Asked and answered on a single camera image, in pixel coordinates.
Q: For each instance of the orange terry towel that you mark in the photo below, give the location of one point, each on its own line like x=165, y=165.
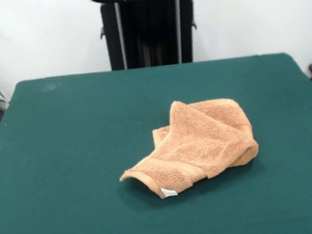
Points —
x=203, y=142

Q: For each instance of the dark green table cloth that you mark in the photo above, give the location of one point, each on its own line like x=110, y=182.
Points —
x=67, y=174

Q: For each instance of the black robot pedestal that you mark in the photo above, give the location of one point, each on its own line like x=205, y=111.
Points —
x=149, y=31

